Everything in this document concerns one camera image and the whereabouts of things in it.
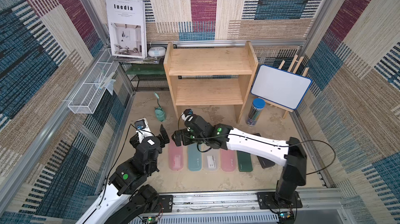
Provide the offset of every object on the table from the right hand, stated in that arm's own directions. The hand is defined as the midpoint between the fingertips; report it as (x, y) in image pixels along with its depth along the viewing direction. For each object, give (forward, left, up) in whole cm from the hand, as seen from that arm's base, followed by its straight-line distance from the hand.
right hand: (178, 135), depth 74 cm
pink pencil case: (-2, +3, -19) cm, 19 cm away
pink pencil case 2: (-5, -25, -19) cm, 32 cm away
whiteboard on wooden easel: (+28, -58, +1) cm, 64 cm away
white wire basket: (+24, +55, -1) cm, 60 cm away
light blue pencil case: (-4, -7, -19) cm, 20 cm away
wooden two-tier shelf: (+55, -18, -12) cm, 59 cm away
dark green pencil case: (-6, -34, -20) cm, 40 cm away
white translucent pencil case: (-5, -16, -19) cm, 25 cm away
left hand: (0, +10, +7) cm, 12 cm away
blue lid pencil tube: (+18, -41, -6) cm, 45 cm away
